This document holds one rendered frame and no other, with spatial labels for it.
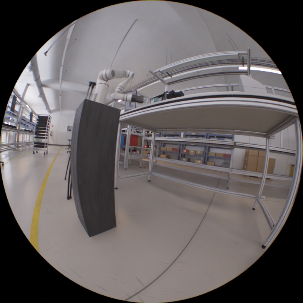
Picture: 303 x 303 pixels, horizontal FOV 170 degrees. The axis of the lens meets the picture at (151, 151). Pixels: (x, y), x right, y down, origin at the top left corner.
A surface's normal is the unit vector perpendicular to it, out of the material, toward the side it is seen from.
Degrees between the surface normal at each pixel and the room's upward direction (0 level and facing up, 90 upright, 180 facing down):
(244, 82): 90
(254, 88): 90
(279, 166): 90
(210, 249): 0
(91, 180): 90
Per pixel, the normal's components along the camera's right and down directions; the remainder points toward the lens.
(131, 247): 0.10, -0.99
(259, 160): -0.66, -0.04
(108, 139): 0.79, 0.11
